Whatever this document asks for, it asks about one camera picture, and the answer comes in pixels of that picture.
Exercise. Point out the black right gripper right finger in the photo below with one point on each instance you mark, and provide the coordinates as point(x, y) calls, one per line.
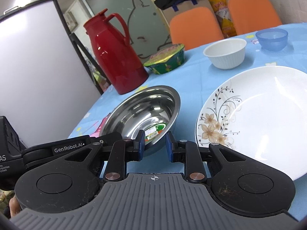
point(186, 152)

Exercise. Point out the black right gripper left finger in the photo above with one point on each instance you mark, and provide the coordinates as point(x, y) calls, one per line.
point(124, 151)

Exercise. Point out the stainless steel bowl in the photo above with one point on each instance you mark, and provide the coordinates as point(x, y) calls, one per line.
point(153, 110)

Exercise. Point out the white ribbed bowl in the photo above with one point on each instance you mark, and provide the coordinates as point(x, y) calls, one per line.
point(226, 54)

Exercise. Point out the person's left hand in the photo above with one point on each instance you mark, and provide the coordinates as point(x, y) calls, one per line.
point(14, 206)

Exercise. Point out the white softbox light panel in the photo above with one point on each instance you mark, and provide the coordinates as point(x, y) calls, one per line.
point(45, 89)

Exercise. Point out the red thermos jug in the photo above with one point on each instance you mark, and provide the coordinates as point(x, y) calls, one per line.
point(110, 40)

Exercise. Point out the white floral plate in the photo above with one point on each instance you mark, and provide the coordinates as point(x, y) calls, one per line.
point(260, 113)

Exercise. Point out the green instant noodle bowl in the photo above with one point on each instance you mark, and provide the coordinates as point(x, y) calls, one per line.
point(166, 60)

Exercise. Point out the black metal stand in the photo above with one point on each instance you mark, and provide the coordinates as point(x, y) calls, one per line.
point(94, 70)

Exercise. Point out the glass door with cat drawing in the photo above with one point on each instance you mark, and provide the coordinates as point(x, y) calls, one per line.
point(148, 33)

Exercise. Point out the left orange chair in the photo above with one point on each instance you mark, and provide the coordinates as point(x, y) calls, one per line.
point(195, 27)

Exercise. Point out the orange chair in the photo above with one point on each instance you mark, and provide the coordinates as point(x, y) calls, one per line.
point(195, 27)
point(253, 15)

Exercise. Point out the blue translucent plastic bowl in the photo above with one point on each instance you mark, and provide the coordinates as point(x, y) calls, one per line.
point(272, 39)

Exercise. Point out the cardboard box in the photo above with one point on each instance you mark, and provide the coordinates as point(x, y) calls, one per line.
point(172, 11)

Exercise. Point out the yellow snack bag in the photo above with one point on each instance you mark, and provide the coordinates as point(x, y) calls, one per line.
point(222, 14)

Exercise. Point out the right orange chair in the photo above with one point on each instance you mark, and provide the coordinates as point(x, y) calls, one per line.
point(253, 15)

